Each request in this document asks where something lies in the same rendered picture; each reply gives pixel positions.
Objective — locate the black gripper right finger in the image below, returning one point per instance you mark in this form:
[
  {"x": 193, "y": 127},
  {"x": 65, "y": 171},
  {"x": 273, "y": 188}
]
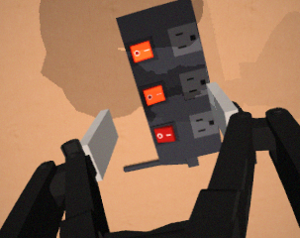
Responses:
[{"x": 222, "y": 210}]

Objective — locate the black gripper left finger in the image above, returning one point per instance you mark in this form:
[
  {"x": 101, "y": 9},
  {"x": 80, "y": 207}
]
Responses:
[{"x": 39, "y": 209}]

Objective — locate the black power strip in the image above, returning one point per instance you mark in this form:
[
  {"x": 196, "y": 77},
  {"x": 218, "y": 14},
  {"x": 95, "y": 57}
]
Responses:
[{"x": 165, "y": 53}]

